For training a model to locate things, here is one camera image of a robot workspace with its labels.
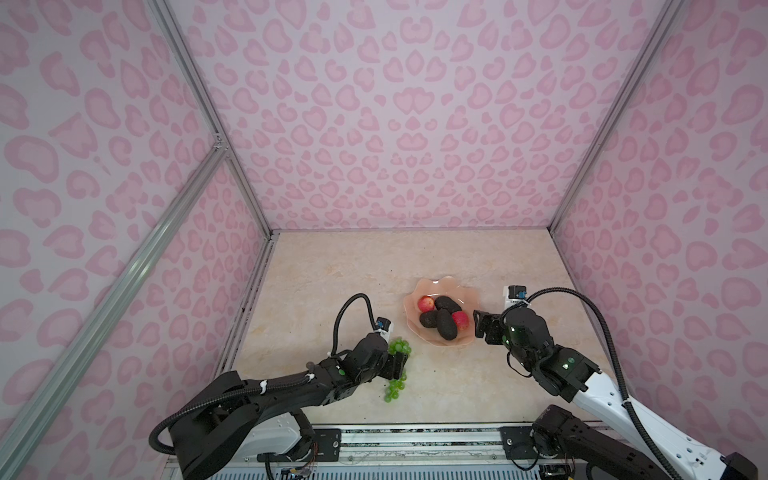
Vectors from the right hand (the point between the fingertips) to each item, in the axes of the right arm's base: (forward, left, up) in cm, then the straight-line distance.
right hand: (487, 313), depth 77 cm
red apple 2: (+4, +4, -12) cm, 13 cm away
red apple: (+9, +15, -12) cm, 21 cm away
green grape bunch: (-4, +23, -13) cm, 27 cm away
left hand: (-6, +22, -12) cm, 26 cm away
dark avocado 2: (+2, +9, -11) cm, 14 cm away
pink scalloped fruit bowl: (+14, +1, -16) cm, 21 cm away
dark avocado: (+5, +14, -13) cm, 19 cm away
